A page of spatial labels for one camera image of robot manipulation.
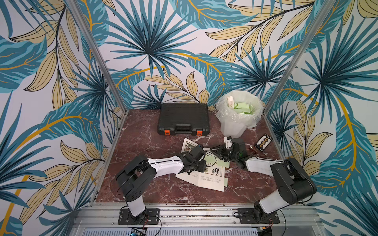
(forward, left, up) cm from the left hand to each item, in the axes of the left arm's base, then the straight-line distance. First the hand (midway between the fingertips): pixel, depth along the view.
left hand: (202, 166), depth 88 cm
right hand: (+9, -5, +5) cm, 12 cm away
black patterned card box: (+19, -43, -1) cm, 47 cm away
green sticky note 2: (-8, -13, -3) cm, 16 cm away
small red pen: (+14, -35, -2) cm, 38 cm away
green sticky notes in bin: (+33, -26, +17) cm, 46 cm away
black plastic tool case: (+35, +12, +4) cm, 37 cm away
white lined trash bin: (+17, -16, +20) cm, 31 cm away
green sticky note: (+7, -6, -5) cm, 11 cm away
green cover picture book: (-5, -6, -3) cm, 8 cm away
